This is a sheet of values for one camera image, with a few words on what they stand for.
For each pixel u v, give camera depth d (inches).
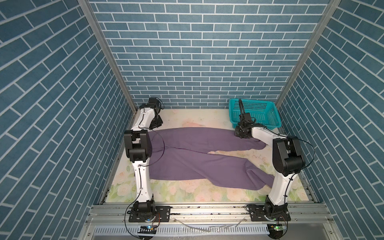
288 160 20.6
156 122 34.5
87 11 27.9
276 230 28.1
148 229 28.4
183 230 29.0
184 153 37.1
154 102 32.7
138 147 23.6
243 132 29.9
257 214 28.9
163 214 29.1
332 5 27.7
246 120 31.6
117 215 29.5
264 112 47.1
